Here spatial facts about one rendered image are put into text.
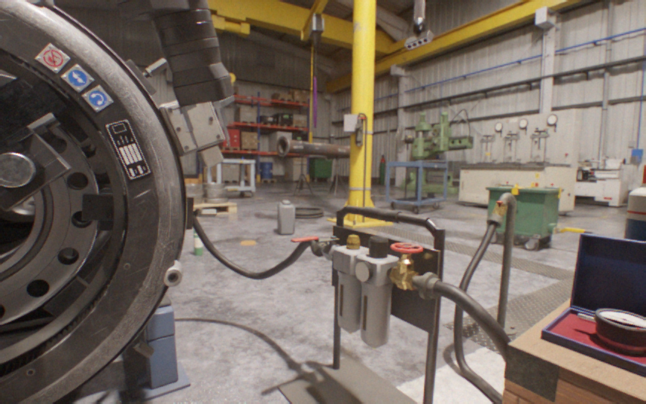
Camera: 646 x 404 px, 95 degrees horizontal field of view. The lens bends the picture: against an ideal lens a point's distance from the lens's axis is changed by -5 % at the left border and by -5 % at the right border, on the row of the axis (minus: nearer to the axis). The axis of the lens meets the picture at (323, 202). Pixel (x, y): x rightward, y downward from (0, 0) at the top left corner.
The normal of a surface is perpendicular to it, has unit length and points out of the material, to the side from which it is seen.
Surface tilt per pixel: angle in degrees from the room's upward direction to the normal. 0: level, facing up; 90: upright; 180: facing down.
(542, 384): 90
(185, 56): 122
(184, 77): 110
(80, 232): 90
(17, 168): 90
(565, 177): 90
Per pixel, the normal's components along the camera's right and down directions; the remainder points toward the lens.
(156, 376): 0.59, 0.09
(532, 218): -0.77, 0.05
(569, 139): -0.94, 0.02
